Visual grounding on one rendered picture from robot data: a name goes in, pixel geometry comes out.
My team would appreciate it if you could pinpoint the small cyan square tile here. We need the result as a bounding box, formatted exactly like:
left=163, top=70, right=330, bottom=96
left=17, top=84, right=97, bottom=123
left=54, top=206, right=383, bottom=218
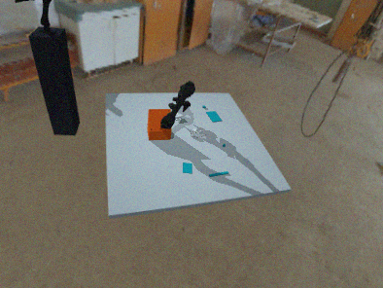
left=183, top=162, right=192, bottom=173

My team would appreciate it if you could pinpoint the cyan flat square plate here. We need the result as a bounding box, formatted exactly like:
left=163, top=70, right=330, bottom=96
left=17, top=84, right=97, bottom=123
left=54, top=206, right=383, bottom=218
left=206, top=111, right=221, bottom=122

